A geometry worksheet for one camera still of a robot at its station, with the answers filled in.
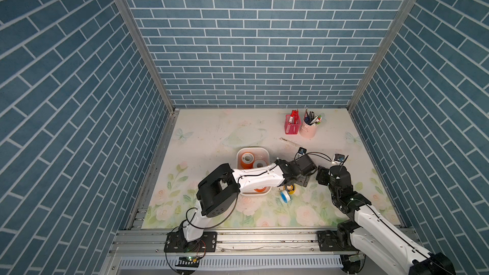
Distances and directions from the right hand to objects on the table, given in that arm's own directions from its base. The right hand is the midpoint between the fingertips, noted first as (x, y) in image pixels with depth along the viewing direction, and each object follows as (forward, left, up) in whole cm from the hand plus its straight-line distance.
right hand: (326, 168), depth 86 cm
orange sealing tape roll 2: (+1, +31, -2) cm, 31 cm away
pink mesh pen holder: (+29, +13, -3) cm, 32 cm away
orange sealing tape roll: (+3, +37, -3) cm, 37 cm away
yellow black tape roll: (-8, +15, -6) cm, 19 cm away
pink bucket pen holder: (+23, +6, +3) cm, 23 cm away
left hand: (-4, +10, -1) cm, 11 cm away
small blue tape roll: (-13, +18, -4) cm, 23 cm away
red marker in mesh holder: (+31, +13, +3) cm, 33 cm away
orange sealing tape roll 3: (-10, +29, -7) cm, 32 cm away
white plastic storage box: (+9, +31, -5) cm, 33 cm away
